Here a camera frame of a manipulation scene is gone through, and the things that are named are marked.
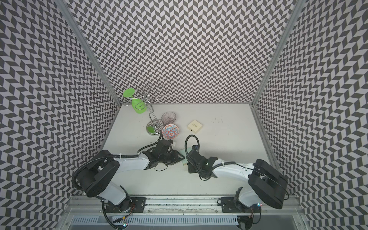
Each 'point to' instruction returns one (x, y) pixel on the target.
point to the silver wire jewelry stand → (155, 126)
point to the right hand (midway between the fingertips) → (191, 168)
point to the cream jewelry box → (195, 126)
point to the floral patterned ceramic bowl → (170, 131)
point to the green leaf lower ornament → (139, 106)
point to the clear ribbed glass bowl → (168, 117)
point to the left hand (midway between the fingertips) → (183, 160)
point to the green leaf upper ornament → (129, 92)
